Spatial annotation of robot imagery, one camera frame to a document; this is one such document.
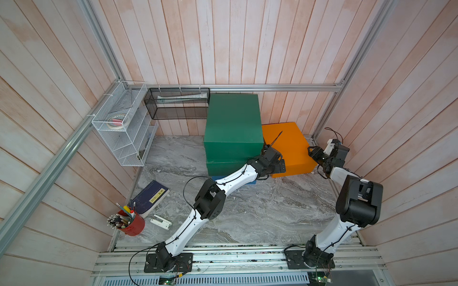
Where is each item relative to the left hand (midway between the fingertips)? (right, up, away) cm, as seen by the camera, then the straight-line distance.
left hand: (277, 168), depth 93 cm
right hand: (+19, +11, +4) cm, 23 cm away
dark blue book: (-67, -15, -2) cm, 69 cm away
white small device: (-58, -24, -11) cm, 64 cm away
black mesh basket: (-56, +38, +12) cm, 69 cm away
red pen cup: (-70, -21, -17) cm, 75 cm away
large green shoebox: (-29, +1, -9) cm, 31 cm away
